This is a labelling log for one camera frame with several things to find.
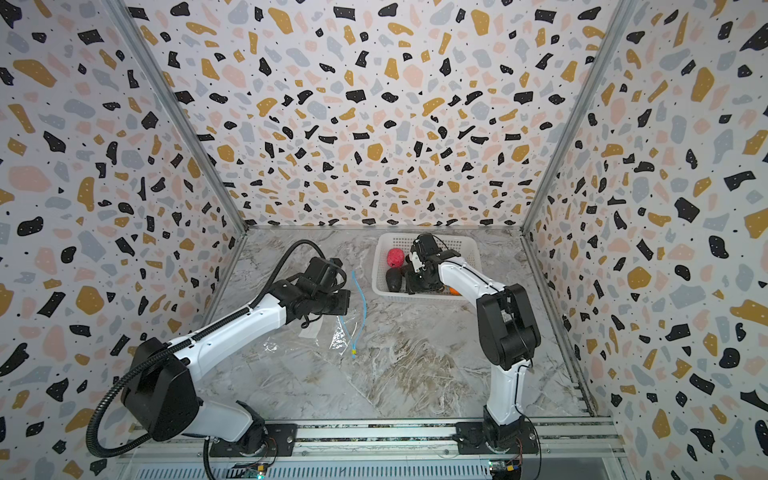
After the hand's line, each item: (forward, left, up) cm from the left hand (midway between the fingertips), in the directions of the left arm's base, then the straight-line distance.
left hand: (349, 297), depth 83 cm
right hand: (+10, -17, -6) cm, 21 cm away
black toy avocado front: (+14, -12, -12) cm, 22 cm away
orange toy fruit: (-9, -25, +17) cm, 32 cm away
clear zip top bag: (-3, +8, -16) cm, 19 cm away
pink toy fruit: (+23, -13, -11) cm, 28 cm away
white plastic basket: (+25, -38, -8) cm, 46 cm away
